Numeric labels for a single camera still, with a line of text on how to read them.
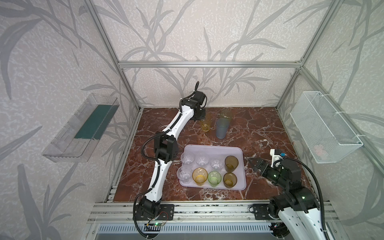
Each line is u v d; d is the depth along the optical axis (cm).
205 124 103
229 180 83
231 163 88
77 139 64
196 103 71
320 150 73
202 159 91
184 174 85
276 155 67
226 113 119
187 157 89
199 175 84
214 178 84
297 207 51
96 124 65
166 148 60
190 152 91
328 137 63
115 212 76
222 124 102
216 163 88
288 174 55
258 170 66
